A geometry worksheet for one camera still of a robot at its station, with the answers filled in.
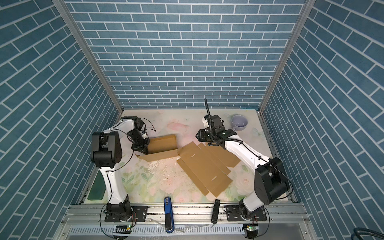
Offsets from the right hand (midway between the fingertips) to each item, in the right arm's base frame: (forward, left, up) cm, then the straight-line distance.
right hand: (196, 133), depth 85 cm
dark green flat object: (-29, +51, -15) cm, 61 cm away
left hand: (-6, +31, -14) cm, 34 cm away
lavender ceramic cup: (+22, -29, -13) cm, 38 cm away
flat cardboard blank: (-11, -7, -19) cm, 23 cm away
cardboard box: (-1, +24, -16) cm, 29 cm away
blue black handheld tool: (-42, +9, -16) cm, 46 cm away
